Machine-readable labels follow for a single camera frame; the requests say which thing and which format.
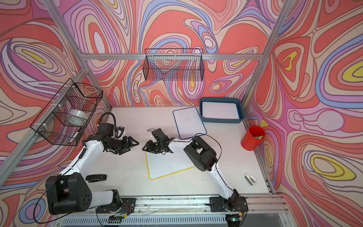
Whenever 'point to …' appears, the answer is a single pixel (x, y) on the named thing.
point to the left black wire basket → (64, 120)
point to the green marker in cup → (259, 137)
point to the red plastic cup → (253, 138)
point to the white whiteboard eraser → (250, 178)
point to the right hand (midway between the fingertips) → (145, 153)
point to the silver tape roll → (77, 115)
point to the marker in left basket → (72, 138)
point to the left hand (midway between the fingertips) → (135, 146)
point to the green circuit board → (115, 219)
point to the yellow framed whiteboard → (160, 165)
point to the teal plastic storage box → (232, 100)
